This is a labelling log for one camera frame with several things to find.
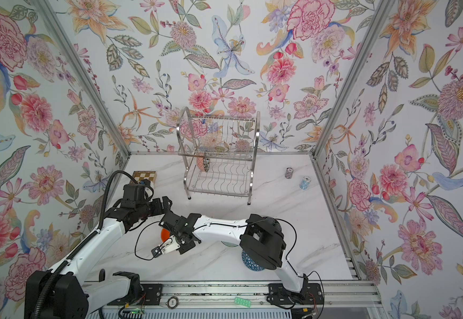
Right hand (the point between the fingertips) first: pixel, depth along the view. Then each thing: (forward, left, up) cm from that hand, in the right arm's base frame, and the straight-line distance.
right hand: (177, 236), depth 85 cm
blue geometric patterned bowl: (-9, -31, -3) cm, 32 cm away
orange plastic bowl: (0, +5, 0) cm, 5 cm away
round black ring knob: (-23, -2, -3) cm, 24 cm away
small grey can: (+37, -53, -2) cm, 64 cm away
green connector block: (-22, -28, -2) cm, 36 cm away
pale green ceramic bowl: (-2, -22, -2) cm, 22 cm away
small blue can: (+29, -60, 0) cm, 66 cm away
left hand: (+12, +5, +9) cm, 15 cm away
